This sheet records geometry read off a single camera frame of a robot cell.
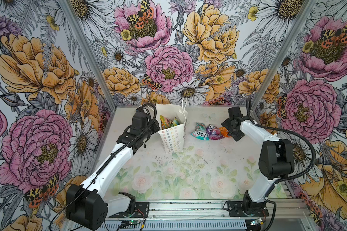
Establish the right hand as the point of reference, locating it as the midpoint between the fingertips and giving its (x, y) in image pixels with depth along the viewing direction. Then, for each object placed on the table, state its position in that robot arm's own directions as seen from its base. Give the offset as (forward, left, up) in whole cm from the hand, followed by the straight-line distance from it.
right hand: (228, 133), depth 94 cm
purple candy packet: (+3, +8, -3) cm, 9 cm away
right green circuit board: (-46, -4, -10) cm, 48 cm away
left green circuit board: (-45, +56, -9) cm, 72 cm away
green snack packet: (+6, +40, +6) cm, 41 cm away
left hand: (-5, +43, +14) cm, 46 cm away
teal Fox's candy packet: (+4, +17, -3) cm, 18 cm away
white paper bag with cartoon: (+7, +36, +6) cm, 38 cm away
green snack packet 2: (+5, +34, +7) cm, 35 cm away
